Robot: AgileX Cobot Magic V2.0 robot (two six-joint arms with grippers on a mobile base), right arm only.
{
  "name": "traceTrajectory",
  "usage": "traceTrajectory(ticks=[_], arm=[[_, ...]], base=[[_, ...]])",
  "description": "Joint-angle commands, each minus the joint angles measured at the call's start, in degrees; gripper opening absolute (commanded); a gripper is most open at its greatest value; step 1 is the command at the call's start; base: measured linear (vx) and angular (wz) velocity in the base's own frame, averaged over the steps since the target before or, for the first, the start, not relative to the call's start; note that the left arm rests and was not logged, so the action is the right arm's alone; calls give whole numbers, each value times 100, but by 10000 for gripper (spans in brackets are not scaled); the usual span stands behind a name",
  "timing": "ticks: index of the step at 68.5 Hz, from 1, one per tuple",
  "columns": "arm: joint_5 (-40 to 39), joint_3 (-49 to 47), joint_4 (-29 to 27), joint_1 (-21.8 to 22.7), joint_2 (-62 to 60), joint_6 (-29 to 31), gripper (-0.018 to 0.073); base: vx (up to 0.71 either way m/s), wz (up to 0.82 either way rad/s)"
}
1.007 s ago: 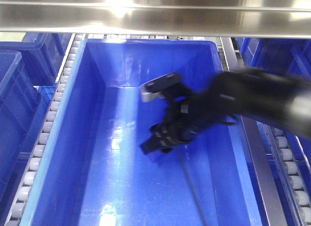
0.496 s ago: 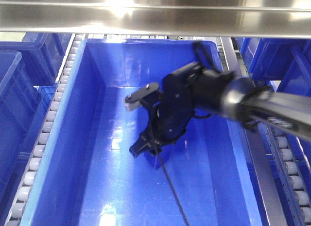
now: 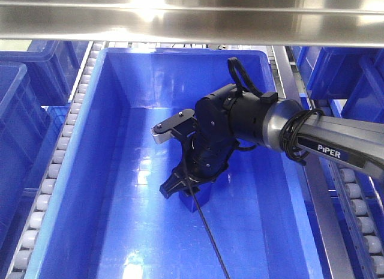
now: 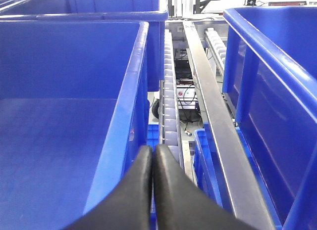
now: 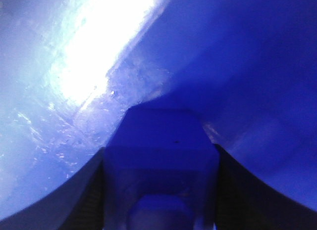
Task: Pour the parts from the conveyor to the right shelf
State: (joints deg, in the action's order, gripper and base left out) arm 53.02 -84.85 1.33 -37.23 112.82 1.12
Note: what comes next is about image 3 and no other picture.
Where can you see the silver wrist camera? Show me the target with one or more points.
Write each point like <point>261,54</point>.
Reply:
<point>180,120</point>

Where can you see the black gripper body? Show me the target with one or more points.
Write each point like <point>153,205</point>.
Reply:
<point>207,159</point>

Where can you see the grey and black arm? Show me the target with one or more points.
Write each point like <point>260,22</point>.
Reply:
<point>330,135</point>

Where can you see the blue plastic bin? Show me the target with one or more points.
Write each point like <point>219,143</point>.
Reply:
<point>120,201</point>
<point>330,75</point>
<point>51,75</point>
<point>366,105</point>
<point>18,135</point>

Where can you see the blue plastic box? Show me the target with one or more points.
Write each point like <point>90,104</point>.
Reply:
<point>201,198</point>

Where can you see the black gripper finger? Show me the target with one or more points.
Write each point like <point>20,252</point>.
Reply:
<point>172,186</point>
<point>193,191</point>

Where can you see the steel rack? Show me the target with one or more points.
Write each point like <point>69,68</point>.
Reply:
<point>192,24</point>

